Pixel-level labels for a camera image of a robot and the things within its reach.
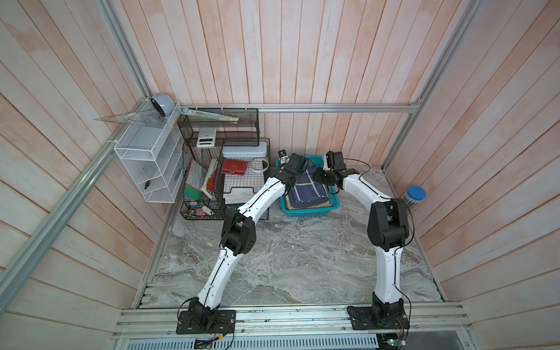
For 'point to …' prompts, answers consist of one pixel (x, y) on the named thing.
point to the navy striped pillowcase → (306, 190)
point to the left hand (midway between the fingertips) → (293, 174)
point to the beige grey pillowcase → (292, 208)
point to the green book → (192, 192)
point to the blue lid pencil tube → (414, 195)
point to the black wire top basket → (246, 128)
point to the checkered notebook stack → (238, 189)
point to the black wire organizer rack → (216, 179)
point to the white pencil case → (246, 149)
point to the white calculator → (206, 137)
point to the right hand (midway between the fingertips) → (314, 173)
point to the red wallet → (235, 167)
